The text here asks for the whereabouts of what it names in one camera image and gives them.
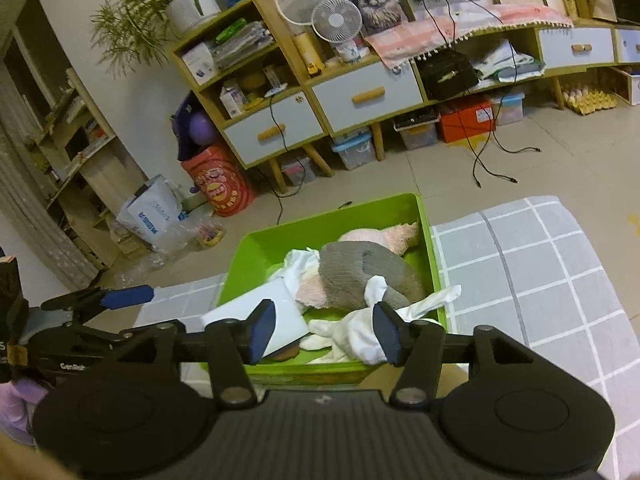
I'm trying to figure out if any pink checkered cloth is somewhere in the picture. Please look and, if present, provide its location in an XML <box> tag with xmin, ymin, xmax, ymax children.
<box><xmin>366</xmin><ymin>2</ymin><xmax>574</xmax><ymax>68</ymax></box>

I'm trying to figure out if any stack of papers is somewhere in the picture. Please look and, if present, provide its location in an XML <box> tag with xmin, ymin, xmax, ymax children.
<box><xmin>210</xmin><ymin>22</ymin><xmax>274</xmax><ymax>70</ymax></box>

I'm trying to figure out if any white foam sponge block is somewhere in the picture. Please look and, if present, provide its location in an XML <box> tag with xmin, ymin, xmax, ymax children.
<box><xmin>201</xmin><ymin>278</ymin><xmax>308</xmax><ymax>364</ymax></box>

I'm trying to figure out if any potted green plant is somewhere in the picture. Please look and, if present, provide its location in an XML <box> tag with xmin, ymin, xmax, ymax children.
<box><xmin>91</xmin><ymin>0</ymin><xmax>219</xmax><ymax>77</ymax></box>

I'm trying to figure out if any clear blue lid bin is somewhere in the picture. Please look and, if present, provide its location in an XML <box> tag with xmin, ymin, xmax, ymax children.
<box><xmin>331</xmin><ymin>131</ymin><xmax>375</xmax><ymax>170</ymax></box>

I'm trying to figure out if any black bag on shelf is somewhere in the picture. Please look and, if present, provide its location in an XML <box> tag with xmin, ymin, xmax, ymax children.
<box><xmin>416</xmin><ymin>49</ymin><xmax>480</xmax><ymax>101</ymax></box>

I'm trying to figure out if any white cotton glove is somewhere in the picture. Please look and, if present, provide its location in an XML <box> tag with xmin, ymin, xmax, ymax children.
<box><xmin>299</xmin><ymin>276</ymin><xmax>462</xmax><ymax>365</ymax></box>

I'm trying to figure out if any green cookie tin tray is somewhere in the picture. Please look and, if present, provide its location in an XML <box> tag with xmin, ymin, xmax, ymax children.
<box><xmin>218</xmin><ymin>193</ymin><xmax>440</xmax><ymax>388</ymax></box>

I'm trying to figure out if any small white desk fan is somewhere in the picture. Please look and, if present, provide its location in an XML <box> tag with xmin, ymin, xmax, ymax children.
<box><xmin>311</xmin><ymin>0</ymin><xmax>362</xmax><ymax>63</ymax></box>

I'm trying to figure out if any grey green plush toy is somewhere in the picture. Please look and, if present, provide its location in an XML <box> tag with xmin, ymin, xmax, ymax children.
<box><xmin>319</xmin><ymin>240</ymin><xmax>430</xmax><ymax>312</ymax></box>

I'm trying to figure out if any pink plush toy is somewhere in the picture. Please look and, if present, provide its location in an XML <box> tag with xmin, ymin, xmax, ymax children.
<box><xmin>296</xmin><ymin>223</ymin><xmax>420</xmax><ymax>309</ymax></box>

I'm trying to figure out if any purple gloved left hand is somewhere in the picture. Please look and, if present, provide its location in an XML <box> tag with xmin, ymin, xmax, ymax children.
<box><xmin>0</xmin><ymin>378</ymin><xmax>48</xmax><ymax>446</ymax></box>

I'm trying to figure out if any brown round plush cookie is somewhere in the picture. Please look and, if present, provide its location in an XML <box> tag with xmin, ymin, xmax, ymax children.
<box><xmin>269</xmin><ymin>341</ymin><xmax>299</xmax><ymax>362</ymax></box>

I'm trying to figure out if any grey checkered table cloth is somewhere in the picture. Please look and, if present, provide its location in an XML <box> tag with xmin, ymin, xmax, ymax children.
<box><xmin>137</xmin><ymin>194</ymin><xmax>639</xmax><ymax>479</ymax></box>

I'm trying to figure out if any wooden cabinet with drawers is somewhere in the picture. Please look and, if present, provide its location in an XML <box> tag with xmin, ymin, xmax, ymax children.
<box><xmin>169</xmin><ymin>0</ymin><xmax>426</xmax><ymax>190</ymax></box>

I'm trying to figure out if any low wooden drawer cabinet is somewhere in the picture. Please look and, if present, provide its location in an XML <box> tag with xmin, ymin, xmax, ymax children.
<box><xmin>411</xmin><ymin>20</ymin><xmax>639</xmax><ymax>104</ymax></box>

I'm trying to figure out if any egg carton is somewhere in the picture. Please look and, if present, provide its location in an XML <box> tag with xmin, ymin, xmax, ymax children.
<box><xmin>562</xmin><ymin>84</ymin><xmax>617</xmax><ymax>116</ymax></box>

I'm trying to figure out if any wooden bookshelf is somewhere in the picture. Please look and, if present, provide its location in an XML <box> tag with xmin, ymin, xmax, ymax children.
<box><xmin>1</xmin><ymin>0</ymin><xmax>146</xmax><ymax>288</ymax></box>

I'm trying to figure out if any orange red box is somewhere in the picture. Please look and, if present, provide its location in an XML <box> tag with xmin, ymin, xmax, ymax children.
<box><xmin>438</xmin><ymin>96</ymin><xmax>495</xmax><ymax>143</ymax></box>

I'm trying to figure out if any purple ball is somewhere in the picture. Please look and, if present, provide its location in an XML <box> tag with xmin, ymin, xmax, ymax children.
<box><xmin>189</xmin><ymin>112</ymin><xmax>218</xmax><ymax>146</ymax></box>

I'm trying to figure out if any white cloth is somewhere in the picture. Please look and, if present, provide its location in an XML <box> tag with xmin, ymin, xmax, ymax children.
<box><xmin>267</xmin><ymin>248</ymin><xmax>320</xmax><ymax>288</ymax></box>

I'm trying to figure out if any white cardboard box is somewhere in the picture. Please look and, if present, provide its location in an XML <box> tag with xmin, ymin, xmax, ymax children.
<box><xmin>116</xmin><ymin>174</ymin><xmax>182</xmax><ymax>248</ymax></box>

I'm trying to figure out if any red printed snack bucket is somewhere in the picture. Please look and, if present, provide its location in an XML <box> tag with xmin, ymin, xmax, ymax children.
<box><xmin>181</xmin><ymin>144</ymin><xmax>255</xmax><ymax>218</ymax></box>

